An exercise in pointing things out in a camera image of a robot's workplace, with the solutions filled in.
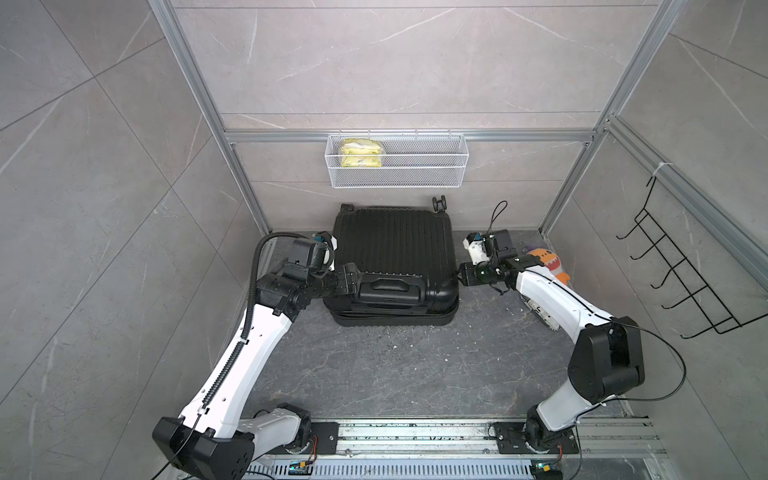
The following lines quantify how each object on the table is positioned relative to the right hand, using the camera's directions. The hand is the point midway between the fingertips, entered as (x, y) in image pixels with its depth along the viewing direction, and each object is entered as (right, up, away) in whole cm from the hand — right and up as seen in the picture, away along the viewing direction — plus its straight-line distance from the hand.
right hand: (464, 273), depth 89 cm
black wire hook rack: (+45, +2, -22) cm, 50 cm away
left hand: (-32, +1, -17) cm, 36 cm away
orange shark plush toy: (+33, +3, +11) cm, 35 cm away
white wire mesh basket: (-20, +38, +11) cm, 45 cm away
